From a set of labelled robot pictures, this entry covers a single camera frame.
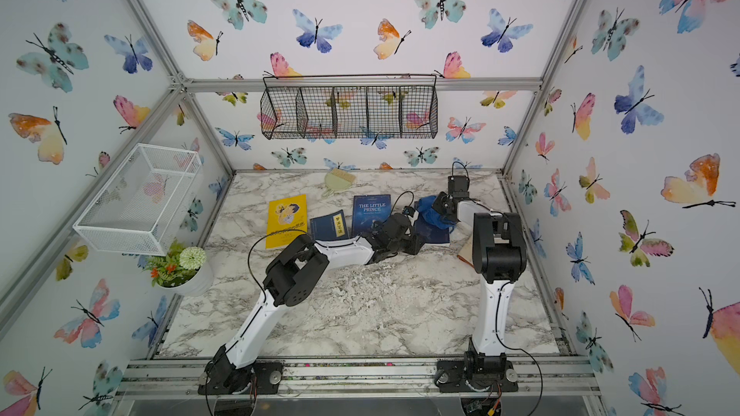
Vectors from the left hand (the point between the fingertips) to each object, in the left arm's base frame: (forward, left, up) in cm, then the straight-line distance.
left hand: (427, 239), depth 97 cm
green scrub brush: (+31, +33, -3) cm, 45 cm away
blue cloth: (+8, -2, +2) cm, 9 cm away
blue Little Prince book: (+15, +20, -2) cm, 25 cm away
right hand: (+16, -7, +1) cm, 17 cm away
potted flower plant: (-15, +69, +11) cm, 71 cm away
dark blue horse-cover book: (+4, -2, -2) cm, 5 cm away
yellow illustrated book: (+9, +49, -1) cm, 50 cm away
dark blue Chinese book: (+7, +33, -1) cm, 34 cm away
